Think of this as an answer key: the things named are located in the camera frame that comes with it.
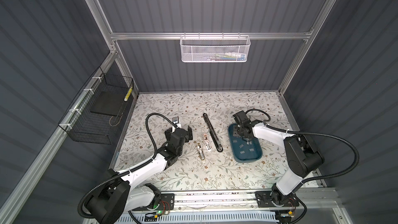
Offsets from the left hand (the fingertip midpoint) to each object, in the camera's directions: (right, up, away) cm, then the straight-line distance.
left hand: (181, 127), depth 85 cm
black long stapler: (+18, -5, +11) cm, 22 cm away
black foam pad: (-33, +14, -12) cm, 37 cm away
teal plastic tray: (+35, -14, +4) cm, 38 cm away
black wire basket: (-39, +7, -13) cm, 42 cm away
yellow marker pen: (-28, +19, -4) cm, 34 cm away
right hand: (+34, -4, +10) cm, 36 cm away
